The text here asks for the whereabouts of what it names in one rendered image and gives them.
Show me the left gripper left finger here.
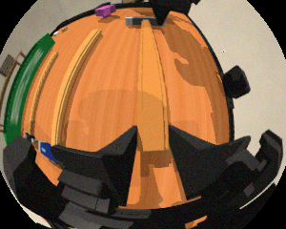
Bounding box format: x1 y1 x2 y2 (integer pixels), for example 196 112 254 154
51 125 137 206

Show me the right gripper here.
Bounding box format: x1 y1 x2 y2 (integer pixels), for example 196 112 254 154
149 0 191 26

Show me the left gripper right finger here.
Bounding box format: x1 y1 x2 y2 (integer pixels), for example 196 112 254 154
168 125 251 200

